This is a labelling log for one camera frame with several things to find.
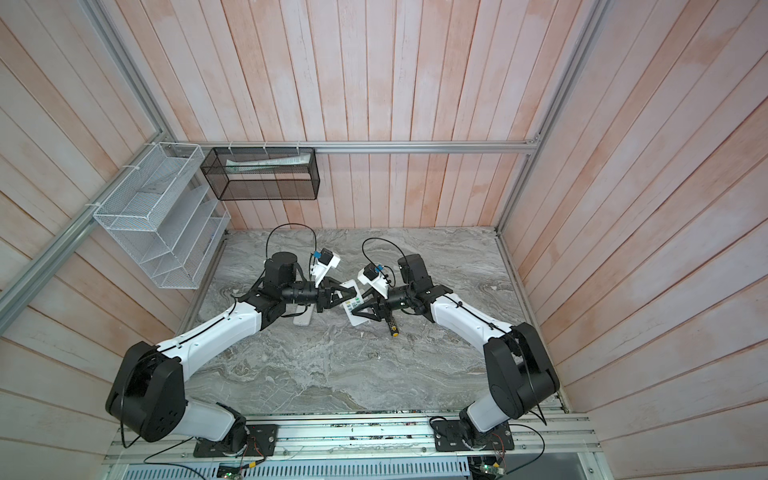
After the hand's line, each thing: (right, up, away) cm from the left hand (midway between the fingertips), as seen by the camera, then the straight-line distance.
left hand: (353, 298), depth 75 cm
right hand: (+1, -3, +4) cm, 5 cm away
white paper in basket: (-36, +39, +14) cm, 55 cm away
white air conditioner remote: (0, -1, 0) cm, 1 cm away
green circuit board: (-30, -42, -4) cm, 51 cm away
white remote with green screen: (-17, -9, +18) cm, 26 cm away
